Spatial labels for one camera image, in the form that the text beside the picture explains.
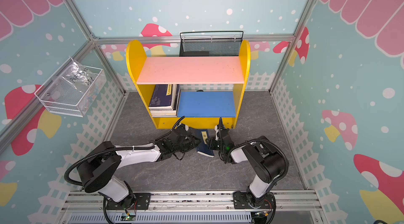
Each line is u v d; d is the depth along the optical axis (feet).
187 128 2.71
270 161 1.59
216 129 2.87
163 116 2.87
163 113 2.84
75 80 2.39
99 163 1.65
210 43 3.00
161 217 2.34
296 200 2.49
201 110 2.99
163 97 2.85
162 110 2.79
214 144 2.74
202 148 2.82
